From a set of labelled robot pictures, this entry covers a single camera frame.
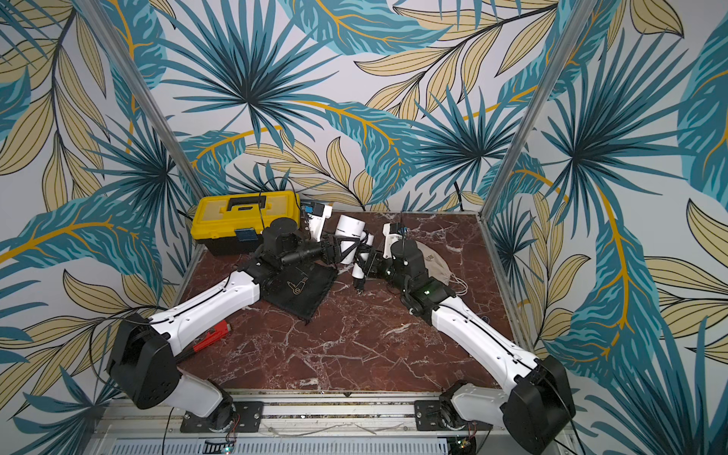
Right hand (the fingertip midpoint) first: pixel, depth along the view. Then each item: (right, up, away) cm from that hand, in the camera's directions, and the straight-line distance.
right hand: (359, 251), depth 75 cm
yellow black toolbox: (-43, +9, +21) cm, 49 cm away
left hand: (-1, +2, -2) cm, 3 cm away
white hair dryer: (-2, +6, -5) cm, 8 cm away
